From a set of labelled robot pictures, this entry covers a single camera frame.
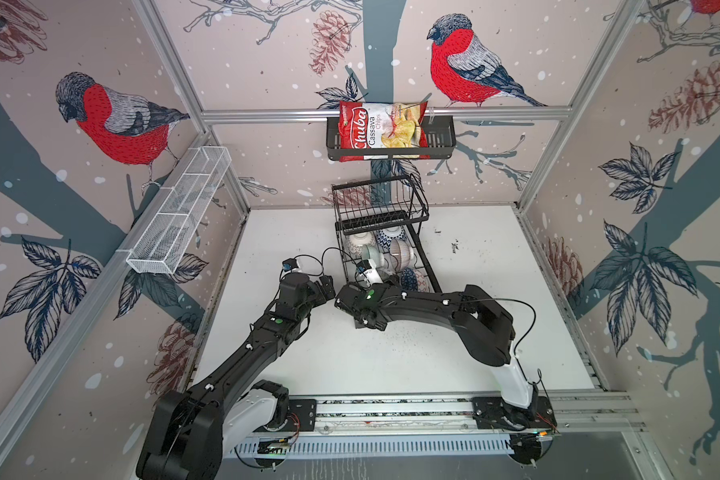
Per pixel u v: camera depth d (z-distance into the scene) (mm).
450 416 746
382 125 878
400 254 947
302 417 732
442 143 931
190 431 394
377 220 1100
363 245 1008
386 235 1037
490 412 740
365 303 659
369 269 790
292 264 763
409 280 949
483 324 507
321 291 763
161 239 714
